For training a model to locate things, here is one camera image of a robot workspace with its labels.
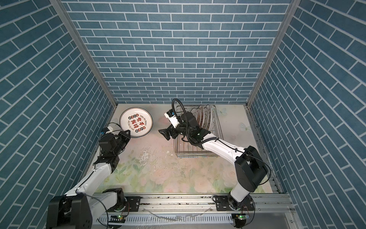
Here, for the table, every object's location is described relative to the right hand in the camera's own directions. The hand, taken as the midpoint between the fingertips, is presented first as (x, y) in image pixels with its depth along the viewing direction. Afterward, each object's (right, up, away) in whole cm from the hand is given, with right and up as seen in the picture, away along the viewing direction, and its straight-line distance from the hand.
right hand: (163, 124), depth 78 cm
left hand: (-20, -4, +6) cm, 22 cm away
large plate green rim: (-18, +1, +11) cm, 21 cm away
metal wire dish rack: (+11, -18, +15) cm, 26 cm away
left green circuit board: (-22, -48, -6) cm, 53 cm away
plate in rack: (+26, +5, +13) cm, 29 cm away
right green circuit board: (+41, -46, -7) cm, 62 cm away
